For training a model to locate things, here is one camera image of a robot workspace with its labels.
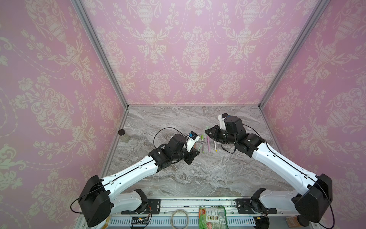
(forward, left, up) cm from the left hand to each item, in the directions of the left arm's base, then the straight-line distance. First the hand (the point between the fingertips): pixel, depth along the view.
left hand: (199, 153), depth 74 cm
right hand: (+10, -3, +7) cm, 12 cm away
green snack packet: (-26, -7, -16) cm, 31 cm away
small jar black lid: (+18, +49, -8) cm, 53 cm away
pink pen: (+16, -9, -17) cm, 24 cm away
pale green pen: (+14, -3, -18) cm, 23 cm away
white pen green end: (+13, -4, -18) cm, 23 cm away
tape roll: (-30, +44, -14) cm, 55 cm away
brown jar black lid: (-28, -43, -8) cm, 52 cm away
